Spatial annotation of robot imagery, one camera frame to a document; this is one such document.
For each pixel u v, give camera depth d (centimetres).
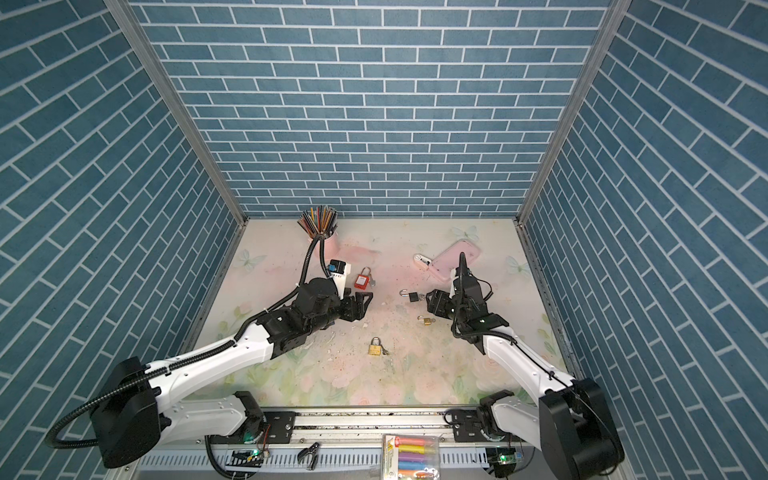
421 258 107
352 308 69
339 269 69
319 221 104
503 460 70
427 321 93
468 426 74
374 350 87
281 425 74
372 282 102
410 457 69
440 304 77
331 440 74
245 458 72
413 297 98
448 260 109
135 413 39
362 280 101
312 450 70
